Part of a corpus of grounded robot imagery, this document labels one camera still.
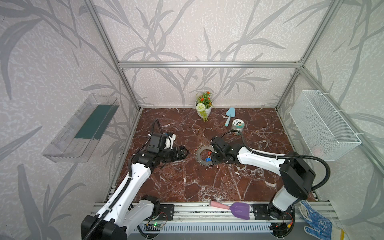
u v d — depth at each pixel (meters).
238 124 0.99
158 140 0.59
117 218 0.39
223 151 0.67
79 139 0.64
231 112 1.19
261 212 0.74
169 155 0.66
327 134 0.63
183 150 0.70
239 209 0.74
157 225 0.71
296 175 0.45
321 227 0.69
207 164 0.89
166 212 0.73
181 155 0.68
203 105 1.03
